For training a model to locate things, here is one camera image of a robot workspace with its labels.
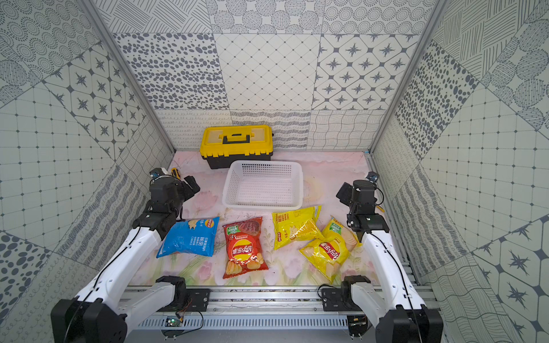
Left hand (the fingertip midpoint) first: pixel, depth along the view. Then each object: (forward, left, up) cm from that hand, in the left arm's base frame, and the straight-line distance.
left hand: (181, 180), depth 79 cm
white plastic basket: (+14, -28, -22) cm, 38 cm away
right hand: (-1, -65, -5) cm, 66 cm away
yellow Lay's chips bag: (-20, -56, -19) cm, 62 cm away
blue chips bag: (-15, -4, -17) cm, 23 cm away
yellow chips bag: (-10, -44, -16) cm, 48 cm away
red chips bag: (-19, -24, -18) cm, 35 cm away
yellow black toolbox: (+26, -8, -6) cm, 28 cm away
